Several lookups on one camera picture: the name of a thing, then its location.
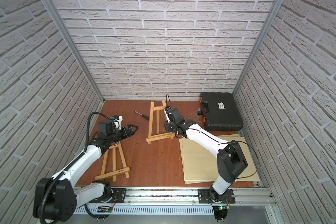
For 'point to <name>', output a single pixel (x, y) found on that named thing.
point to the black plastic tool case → (220, 111)
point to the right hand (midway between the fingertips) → (170, 122)
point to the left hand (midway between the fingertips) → (135, 127)
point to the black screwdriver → (147, 117)
